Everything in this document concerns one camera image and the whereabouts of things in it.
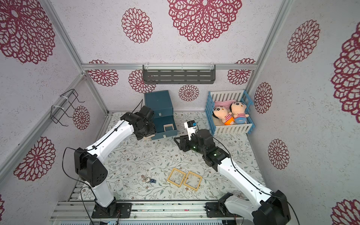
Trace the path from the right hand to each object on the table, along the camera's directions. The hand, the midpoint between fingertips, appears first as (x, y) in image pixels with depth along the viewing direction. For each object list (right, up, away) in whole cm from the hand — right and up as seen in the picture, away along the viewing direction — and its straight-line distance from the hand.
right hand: (180, 138), depth 75 cm
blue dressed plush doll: (+43, +19, +27) cm, 54 cm away
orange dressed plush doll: (+30, +16, +27) cm, 44 cm away
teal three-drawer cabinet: (-14, +23, +22) cm, 35 cm away
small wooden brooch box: (-8, +7, +24) cm, 27 cm away
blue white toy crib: (+36, +29, +37) cm, 59 cm away
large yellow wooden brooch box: (-2, -25, +10) cm, 27 cm away
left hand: (-18, +2, +9) cm, 21 cm away
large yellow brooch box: (+8, -26, +9) cm, 29 cm away
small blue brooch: (-19, -25, +6) cm, 32 cm away
